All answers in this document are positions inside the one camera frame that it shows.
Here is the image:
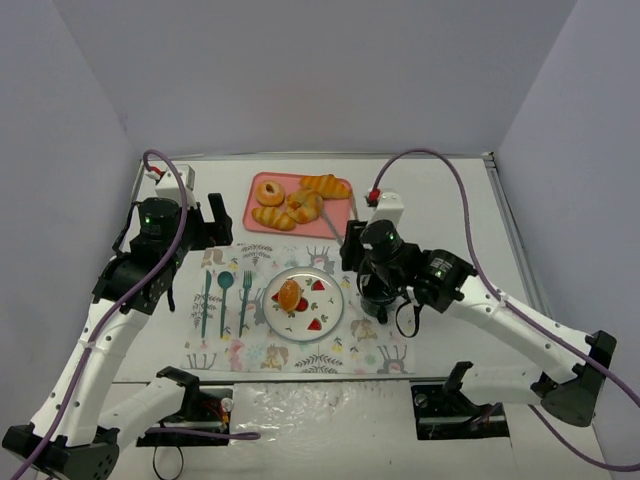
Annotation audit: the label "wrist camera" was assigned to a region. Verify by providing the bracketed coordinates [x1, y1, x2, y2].
[366, 188, 404, 226]
[155, 164, 197, 208]

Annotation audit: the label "white watermelon pattern plate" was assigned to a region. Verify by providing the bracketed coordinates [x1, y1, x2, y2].
[263, 267, 345, 343]

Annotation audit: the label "twisted ring pastry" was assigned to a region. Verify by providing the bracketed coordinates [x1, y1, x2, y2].
[285, 188, 324, 224]

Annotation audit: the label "teal plastic spoon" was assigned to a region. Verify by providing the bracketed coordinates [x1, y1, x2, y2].
[217, 271, 234, 337]

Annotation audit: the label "striped bread roll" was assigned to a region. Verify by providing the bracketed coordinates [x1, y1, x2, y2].
[251, 206, 297, 231]
[299, 174, 351, 200]

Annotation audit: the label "aluminium side rail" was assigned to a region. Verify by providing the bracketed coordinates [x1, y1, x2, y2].
[481, 152, 554, 318]

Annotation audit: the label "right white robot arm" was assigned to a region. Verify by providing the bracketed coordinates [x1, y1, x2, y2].
[340, 220, 617, 427]

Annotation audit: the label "teal plastic knife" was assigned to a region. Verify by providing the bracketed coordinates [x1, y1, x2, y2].
[200, 270, 212, 342]

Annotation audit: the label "translucent brown tongs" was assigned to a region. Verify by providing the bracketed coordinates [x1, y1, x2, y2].
[319, 194, 359, 246]

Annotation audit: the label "patterned paper placemat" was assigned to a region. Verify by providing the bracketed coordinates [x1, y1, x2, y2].
[182, 243, 415, 375]

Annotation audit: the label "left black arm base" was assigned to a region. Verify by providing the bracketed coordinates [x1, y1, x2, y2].
[135, 388, 233, 448]

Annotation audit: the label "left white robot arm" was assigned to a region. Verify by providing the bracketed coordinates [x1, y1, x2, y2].
[2, 193, 233, 479]

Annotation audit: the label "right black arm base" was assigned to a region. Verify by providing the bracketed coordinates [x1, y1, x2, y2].
[411, 383, 510, 441]

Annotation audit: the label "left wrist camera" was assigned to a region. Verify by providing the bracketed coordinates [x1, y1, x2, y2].
[155, 164, 197, 208]

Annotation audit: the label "striped bread roll lower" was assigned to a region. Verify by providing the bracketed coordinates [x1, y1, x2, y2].
[251, 206, 297, 231]

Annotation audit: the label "small glazed oval bun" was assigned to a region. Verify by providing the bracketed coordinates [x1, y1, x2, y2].
[277, 279, 302, 313]

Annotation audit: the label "pink plastic tray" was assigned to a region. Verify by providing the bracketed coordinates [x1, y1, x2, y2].
[242, 172, 340, 239]

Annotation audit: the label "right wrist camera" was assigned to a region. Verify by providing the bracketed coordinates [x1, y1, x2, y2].
[366, 188, 404, 226]

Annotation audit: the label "sugared ring donut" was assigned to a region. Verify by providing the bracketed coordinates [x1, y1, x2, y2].
[254, 180, 286, 207]

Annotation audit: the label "teal plastic fork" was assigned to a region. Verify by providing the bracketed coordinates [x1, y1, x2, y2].
[238, 270, 253, 338]

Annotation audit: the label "dark green mug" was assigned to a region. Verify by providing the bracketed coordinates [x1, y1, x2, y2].
[359, 296, 396, 325]

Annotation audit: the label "striped bread roll upper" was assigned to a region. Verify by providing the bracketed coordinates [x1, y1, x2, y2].
[299, 174, 351, 200]

